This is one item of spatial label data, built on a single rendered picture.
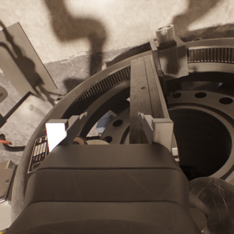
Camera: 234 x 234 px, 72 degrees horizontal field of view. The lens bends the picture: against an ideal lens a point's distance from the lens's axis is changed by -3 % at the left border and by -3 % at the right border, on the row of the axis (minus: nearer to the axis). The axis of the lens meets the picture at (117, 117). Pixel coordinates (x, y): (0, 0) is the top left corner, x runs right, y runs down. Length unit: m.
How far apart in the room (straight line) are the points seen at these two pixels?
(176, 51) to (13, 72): 1.04
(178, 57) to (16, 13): 0.88
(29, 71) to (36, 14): 0.34
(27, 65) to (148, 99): 0.94
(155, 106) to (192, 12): 0.69
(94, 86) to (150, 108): 0.28
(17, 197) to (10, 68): 1.00
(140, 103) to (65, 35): 0.74
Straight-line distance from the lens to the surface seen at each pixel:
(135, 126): 0.28
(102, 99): 0.56
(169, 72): 0.44
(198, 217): 0.20
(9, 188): 0.43
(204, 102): 0.55
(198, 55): 0.61
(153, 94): 0.35
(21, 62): 1.19
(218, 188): 0.28
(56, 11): 0.99
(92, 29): 0.95
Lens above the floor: 0.90
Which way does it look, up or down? 50 degrees down
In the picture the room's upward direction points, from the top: 170 degrees counter-clockwise
